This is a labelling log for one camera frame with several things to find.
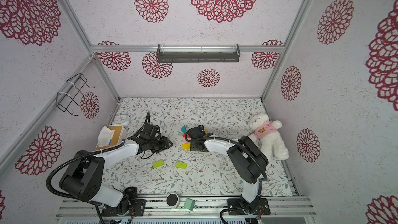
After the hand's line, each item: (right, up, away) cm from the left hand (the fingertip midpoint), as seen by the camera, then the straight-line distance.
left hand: (170, 146), depth 90 cm
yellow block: (+9, -1, +3) cm, 9 cm away
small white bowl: (-36, +15, +15) cm, 41 cm away
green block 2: (+7, -10, -3) cm, 12 cm away
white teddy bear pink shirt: (+56, +5, 0) cm, 56 cm away
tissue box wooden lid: (-33, +3, +1) cm, 33 cm away
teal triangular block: (+7, +9, +13) cm, 17 cm away
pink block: (+7, +2, +7) cm, 10 cm away
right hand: (+14, 0, +4) cm, 15 cm away
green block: (-7, -10, -2) cm, 12 cm away
